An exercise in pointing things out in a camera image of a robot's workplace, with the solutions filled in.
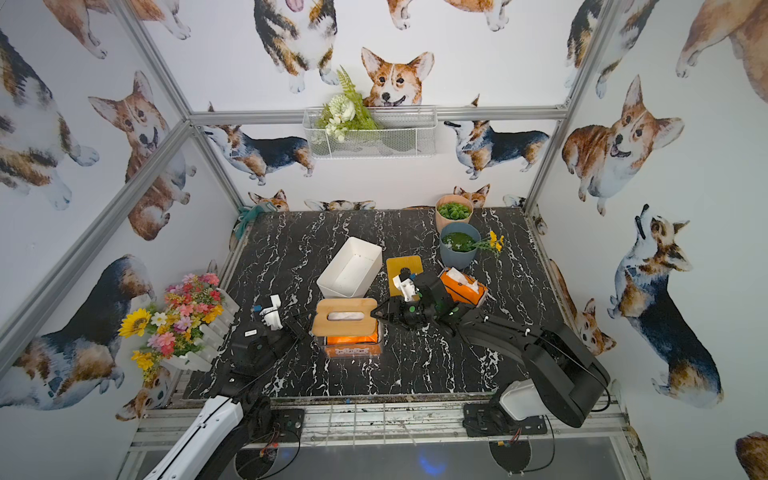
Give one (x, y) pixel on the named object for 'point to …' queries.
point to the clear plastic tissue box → (355, 347)
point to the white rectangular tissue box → (351, 270)
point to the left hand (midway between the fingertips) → (316, 307)
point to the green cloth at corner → (246, 216)
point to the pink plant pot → (451, 209)
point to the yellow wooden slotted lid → (394, 266)
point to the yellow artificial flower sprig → (493, 242)
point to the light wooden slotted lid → (322, 326)
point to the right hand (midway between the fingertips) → (379, 306)
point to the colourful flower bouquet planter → (185, 327)
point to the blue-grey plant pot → (459, 243)
